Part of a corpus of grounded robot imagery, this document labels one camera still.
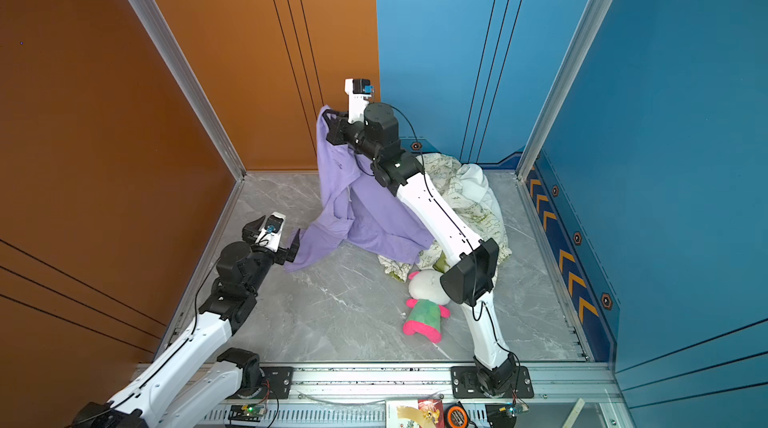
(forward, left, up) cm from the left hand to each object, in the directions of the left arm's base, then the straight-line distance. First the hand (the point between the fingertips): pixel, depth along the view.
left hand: (279, 221), depth 79 cm
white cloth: (+23, -59, -11) cm, 64 cm away
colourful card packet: (-40, -36, -18) cm, 57 cm away
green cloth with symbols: (-2, -45, -19) cm, 49 cm away
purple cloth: (+10, -19, -8) cm, 23 cm away
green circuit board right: (-39, -59, -21) cm, 74 cm away
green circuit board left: (-40, +4, -23) cm, 46 cm away
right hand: (+14, -13, +25) cm, 31 cm away
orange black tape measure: (-40, -45, -18) cm, 63 cm away
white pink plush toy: (-17, -39, -15) cm, 45 cm away
